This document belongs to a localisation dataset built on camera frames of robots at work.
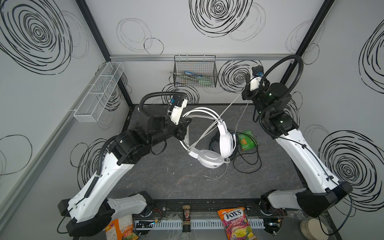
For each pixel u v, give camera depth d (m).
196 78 0.86
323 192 0.38
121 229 0.66
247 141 0.94
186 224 0.67
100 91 0.72
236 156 0.91
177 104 0.46
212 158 0.51
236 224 0.67
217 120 0.49
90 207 0.35
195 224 0.71
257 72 0.49
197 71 0.89
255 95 0.53
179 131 0.49
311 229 0.63
